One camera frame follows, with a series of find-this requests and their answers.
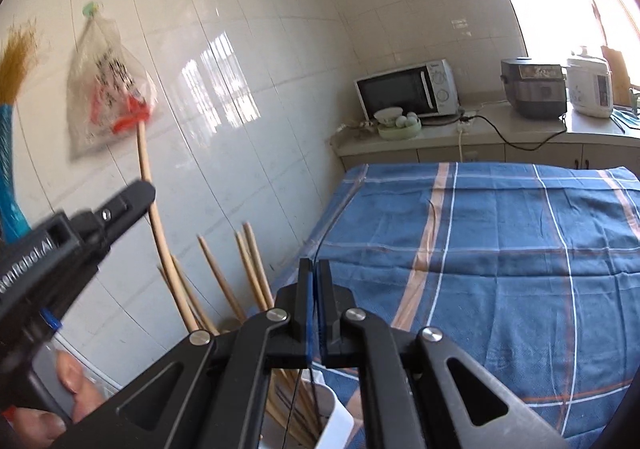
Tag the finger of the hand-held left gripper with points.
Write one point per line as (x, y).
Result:
(127, 201)

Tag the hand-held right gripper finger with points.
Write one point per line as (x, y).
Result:
(311, 329)
(321, 329)

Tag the white utensil holder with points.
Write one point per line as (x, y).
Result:
(337, 424)

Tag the bunch of wooden chopsticks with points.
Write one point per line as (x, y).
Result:
(223, 279)

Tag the person's left hand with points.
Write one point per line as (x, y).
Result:
(82, 394)

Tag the long curved wooden stick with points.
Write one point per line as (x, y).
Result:
(159, 239)

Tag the clear printed plastic bag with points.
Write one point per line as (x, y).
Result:
(105, 79)

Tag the blue plaid tablecloth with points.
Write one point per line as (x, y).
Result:
(500, 279)

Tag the pale green bowl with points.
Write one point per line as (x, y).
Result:
(397, 133)

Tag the small white bowl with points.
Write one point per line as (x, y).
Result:
(389, 115)

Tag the white power strip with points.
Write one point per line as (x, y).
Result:
(465, 127)

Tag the white microwave oven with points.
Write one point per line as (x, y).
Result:
(395, 91)

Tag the dark rice cooker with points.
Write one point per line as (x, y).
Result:
(535, 89)

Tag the white electric pressure cooker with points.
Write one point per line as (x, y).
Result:
(590, 89)

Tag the wooden cutting board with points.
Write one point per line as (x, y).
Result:
(620, 74)

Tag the kitchen window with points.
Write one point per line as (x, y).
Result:
(575, 4)

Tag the green wall hook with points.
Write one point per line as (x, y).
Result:
(92, 7)

